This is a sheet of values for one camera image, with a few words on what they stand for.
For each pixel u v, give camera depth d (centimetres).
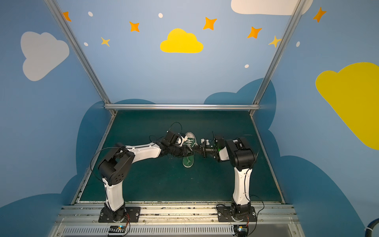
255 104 116
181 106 114
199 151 91
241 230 73
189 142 98
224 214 75
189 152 91
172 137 77
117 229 73
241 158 57
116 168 50
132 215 74
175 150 81
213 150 87
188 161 88
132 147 56
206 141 94
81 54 86
